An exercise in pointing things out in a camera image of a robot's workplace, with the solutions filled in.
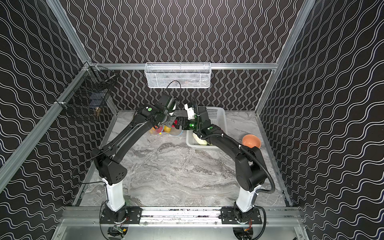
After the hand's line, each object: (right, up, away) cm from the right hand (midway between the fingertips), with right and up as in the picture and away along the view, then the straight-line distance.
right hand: (177, 121), depth 85 cm
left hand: (-3, +2, -4) cm, 5 cm away
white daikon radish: (+12, -12, +15) cm, 23 cm away
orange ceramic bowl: (+46, -12, +10) cm, 49 cm away
